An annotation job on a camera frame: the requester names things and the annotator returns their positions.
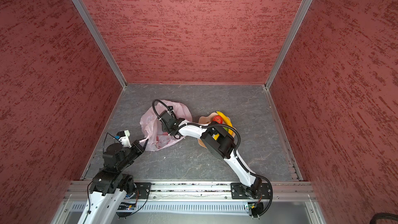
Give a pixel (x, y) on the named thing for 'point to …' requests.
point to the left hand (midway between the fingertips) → (149, 142)
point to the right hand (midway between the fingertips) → (167, 126)
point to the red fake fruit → (218, 118)
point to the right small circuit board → (251, 206)
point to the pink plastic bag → (151, 128)
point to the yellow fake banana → (227, 121)
